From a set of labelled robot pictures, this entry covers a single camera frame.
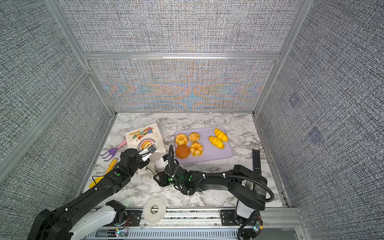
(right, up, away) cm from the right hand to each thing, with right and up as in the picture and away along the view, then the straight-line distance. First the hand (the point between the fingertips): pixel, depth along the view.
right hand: (155, 177), depth 77 cm
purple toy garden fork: (-33, +10, +21) cm, 40 cm away
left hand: (-8, +14, +7) cm, 17 cm away
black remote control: (+59, +5, +14) cm, 61 cm away
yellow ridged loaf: (+36, +16, +22) cm, 45 cm away
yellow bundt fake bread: (+12, +18, +22) cm, 31 cm away
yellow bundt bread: (+22, +12, +17) cm, 31 cm away
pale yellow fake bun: (+21, +20, +23) cm, 36 cm away
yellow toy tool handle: (-30, +1, +12) cm, 33 cm away
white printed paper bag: (-10, +19, +10) cm, 24 cm away
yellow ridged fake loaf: (+39, +21, +25) cm, 51 cm away
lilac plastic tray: (+29, +15, +23) cm, 40 cm away
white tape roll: (-1, -19, -3) cm, 19 cm away
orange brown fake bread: (+13, +11, +14) cm, 23 cm away
